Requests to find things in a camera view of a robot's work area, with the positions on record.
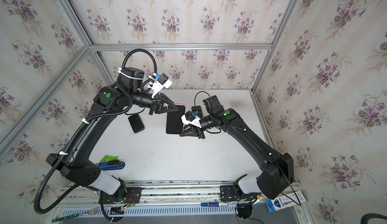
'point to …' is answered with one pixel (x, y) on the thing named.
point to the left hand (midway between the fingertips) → (177, 107)
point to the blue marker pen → (214, 204)
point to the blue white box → (285, 200)
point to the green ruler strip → (59, 219)
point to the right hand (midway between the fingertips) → (186, 130)
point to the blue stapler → (113, 164)
